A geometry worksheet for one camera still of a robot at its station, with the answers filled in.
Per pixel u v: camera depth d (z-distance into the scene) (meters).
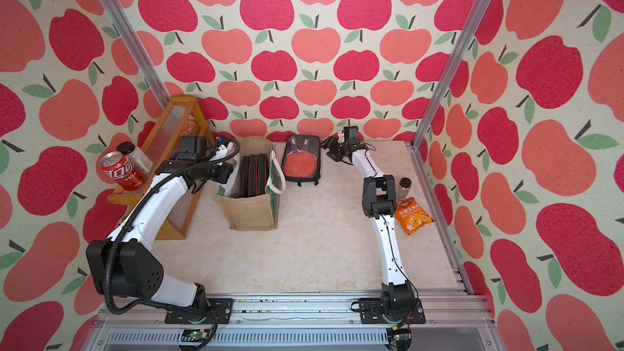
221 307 0.75
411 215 0.91
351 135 0.94
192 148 0.64
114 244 0.42
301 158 1.17
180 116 0.95
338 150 1.00
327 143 1.04
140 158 0.70
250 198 0.75
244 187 0.86
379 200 0.72
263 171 0.90
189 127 1.01
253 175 0.88
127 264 0.42
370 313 0.74
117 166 0.62
